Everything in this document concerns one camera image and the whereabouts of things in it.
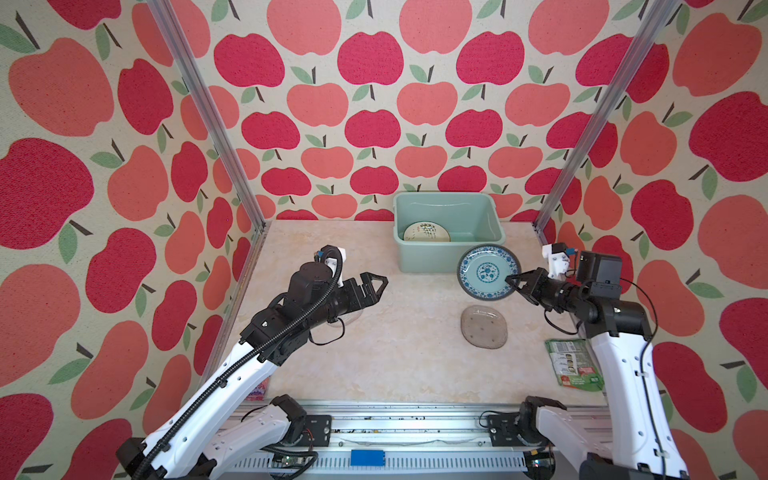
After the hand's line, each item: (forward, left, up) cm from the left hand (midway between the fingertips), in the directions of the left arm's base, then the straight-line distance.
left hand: (382, 289), depth 66 cm
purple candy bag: (-14, +33, -29) cm, 46 cm away
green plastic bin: (+45, -35, -21) cm, 61 cm away
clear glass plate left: (+9, +12, -30) cm, 34 cm away
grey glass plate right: (+6, -32, -31) cm, 45 cm away
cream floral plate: (+44, -18, -27) cm, 54 cm away
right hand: (+4, -32, -3) cm, 33 cm away
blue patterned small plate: (+7, -25, -4) cm, 26 cm away
